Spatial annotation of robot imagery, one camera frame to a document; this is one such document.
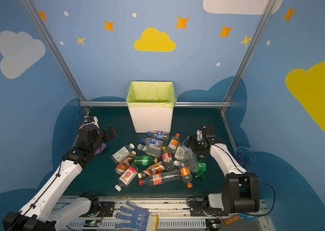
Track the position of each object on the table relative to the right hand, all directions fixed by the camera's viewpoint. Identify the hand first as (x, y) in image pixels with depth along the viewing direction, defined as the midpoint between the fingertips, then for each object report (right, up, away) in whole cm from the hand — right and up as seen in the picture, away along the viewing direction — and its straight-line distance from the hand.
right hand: (191, 144), depth 88 cm
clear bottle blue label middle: (-27, +1, +8) cm, 28 cm away
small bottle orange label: (-4, -16, -6) cm, 18 cm away
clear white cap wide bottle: (-25, -5, +7) cm, 26 cm away
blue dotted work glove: (-29, -36, -16) cm, 49 cm away
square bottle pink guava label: (-38, -18, -6) cm, 43 cm away
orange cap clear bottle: (-10, -1, +7) cm, 13 cm away
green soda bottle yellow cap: (-29, -10, -2) cm, 31 cm away
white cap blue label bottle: (-1, -5, +5) cm, 7 cm away
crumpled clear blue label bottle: (-21, +5, +11) cm, 24 cm away
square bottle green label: (-47, -8, +2) cm, 47 cm away
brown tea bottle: (-43, -14, -4) cm, 45 cm away
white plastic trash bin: (-28, +16, +6) cm, 33 cm away
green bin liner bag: (-26, +34, +13) cm, 45 cm away
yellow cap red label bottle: (-14, -11, +1) cm, 18 cm away
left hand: (-47, +10, -10) cm, 49 cm away
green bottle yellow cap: (+7, -13, -2) cm, 15 cm away
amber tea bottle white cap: (-23, -14, -4) cm, 27 cm away
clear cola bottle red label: (-19, -18, -8) cm, 28 cm away
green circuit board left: (-53, -37, -17) cm, 67 cm away
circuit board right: (+8, -38, -17) cm, 42 cm away
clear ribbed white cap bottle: (0, -10, -3) cm, 10 cm away
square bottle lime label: (-7, -7, +2) cm, 10 cm away
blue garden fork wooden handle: (+18, -35, -18) cm, 43 cm away
